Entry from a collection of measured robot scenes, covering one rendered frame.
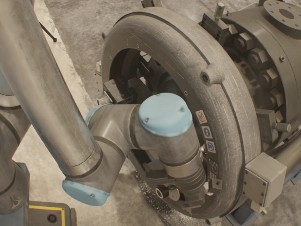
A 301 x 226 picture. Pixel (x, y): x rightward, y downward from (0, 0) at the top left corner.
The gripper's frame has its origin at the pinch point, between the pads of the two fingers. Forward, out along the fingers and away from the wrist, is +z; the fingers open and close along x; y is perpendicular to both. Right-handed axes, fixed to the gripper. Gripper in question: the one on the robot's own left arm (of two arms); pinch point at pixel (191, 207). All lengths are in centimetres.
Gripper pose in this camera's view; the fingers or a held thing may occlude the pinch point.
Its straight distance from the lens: 92.8
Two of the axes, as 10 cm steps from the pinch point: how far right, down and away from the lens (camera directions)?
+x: 0.6, -6.7, 7.4
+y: 9.5, -2.0, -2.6
